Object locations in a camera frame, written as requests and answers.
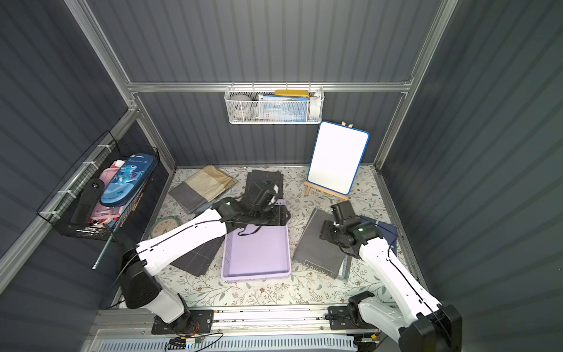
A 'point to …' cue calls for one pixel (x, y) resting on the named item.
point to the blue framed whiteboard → (337, 158)
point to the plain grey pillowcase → (314, 252)
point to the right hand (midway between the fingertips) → (332, 231)
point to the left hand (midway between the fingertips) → (289, 219)
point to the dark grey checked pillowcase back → (256, 176)
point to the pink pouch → (105, 213)
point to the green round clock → (164, 224)
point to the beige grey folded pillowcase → (203, 185)
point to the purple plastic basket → (262, 253)
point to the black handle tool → (88, 202)
